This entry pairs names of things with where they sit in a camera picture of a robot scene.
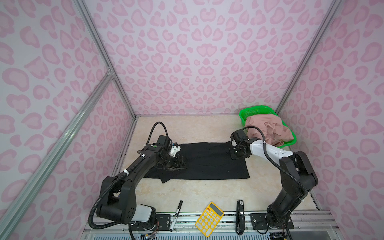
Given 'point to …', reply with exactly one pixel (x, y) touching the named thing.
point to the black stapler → (240, 221)
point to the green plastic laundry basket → (266, 110)
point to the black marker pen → (176, 215)
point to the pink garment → (275, 132)
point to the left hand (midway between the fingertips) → (183, 164)
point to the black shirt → (209, 160)
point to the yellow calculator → (209, 219)
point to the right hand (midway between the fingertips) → (233, 154)
